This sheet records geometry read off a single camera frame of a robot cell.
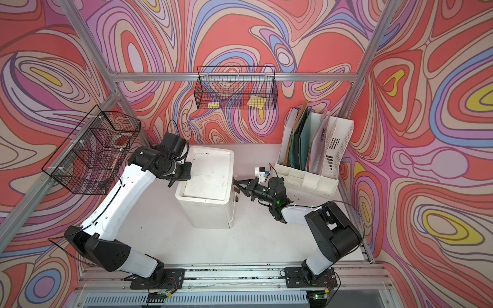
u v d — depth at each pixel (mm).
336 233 456
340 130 954
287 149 951
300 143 856
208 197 705
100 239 401
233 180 765
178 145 575
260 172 804
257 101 907
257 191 743
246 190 749
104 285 733
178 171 596
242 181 790
